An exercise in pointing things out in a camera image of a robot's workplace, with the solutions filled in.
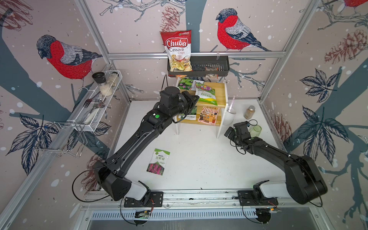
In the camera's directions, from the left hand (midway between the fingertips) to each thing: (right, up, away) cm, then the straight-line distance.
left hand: (204, 93), depth 64 cm
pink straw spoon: (+24, -3, +36) cm, 44 cm away
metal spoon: (-52, -5, +6) cm, 52 cm away
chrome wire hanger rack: (-60, -20, -6) cm, 63 cm away
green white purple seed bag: (-26, -40, +22) cm, 52 cm away
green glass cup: (+38, -22, +30) cm, 54 cm away
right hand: (+21, -23, +28) cm, 42 cm away
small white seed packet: (-4, +6, +17) cm, 19 cm away
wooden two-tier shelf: (+11, +2, +14) cm, 18 cm away
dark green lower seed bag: (-5, -12, +26) cm, 29 cm away
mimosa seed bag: (-9, +8, +19) cm, 23 cm away
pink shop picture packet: (+6, -11, +26) cm, 29 cm away
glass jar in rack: (-54, +12, +21) cm, 59 cm away
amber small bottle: (+38, -9, +39) cm, 55 cm away
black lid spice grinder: (-53, +4, +13) cm, 55 cm away
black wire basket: (+5, +26, +43) cm, 50 cm away
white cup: (+21, -12, +31) cm, 39 cm away
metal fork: (-58, -3, +7) cm, 59 cm away
